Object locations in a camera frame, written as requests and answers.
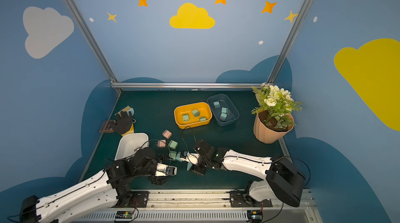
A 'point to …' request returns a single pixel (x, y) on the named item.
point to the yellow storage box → (192, 115)
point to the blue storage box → (224, 101)
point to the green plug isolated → (202, 119)
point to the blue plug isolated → (225, 110)
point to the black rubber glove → (123, 122)
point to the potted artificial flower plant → (274, 117)
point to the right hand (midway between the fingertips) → (193, 161)
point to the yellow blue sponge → (127, 110)
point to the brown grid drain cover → (107, 126)
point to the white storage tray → (130, 144)
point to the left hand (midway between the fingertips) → (171, 162)
